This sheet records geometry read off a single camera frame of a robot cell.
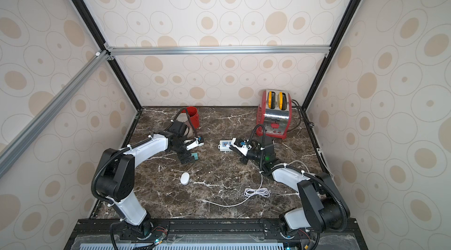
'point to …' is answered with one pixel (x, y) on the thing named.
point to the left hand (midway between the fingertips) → (192, 149)
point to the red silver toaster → (275, 112)
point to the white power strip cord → (302, 162)
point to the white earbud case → (185, 178)
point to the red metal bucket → (192, 112)
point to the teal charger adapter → (195, 155)
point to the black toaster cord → (297, 105)
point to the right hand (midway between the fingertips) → (238, 144)
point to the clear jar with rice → (184, 117)
